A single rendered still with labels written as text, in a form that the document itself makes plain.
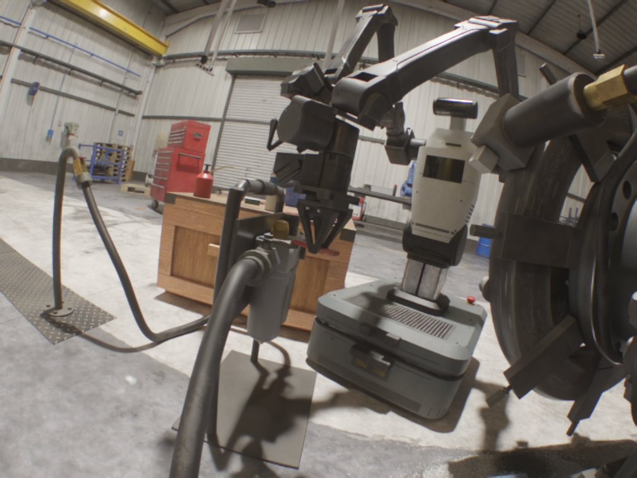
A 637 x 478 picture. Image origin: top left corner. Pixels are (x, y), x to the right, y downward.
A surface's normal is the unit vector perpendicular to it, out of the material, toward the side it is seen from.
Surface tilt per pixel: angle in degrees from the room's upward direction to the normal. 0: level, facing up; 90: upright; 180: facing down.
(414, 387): 90
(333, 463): 0
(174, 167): 90
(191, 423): 34
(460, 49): 108
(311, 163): 90
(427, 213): 90
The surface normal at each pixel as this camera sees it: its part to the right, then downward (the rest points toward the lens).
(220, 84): -0.20, 0.10
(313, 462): 0.20, -0.97
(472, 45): 0.50, 0.53
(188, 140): 0.73, 0.24
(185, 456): 0.37, -0.71
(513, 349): -0.79, 0.44
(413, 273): -0.59, -0.01
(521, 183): -0.83, -0.26
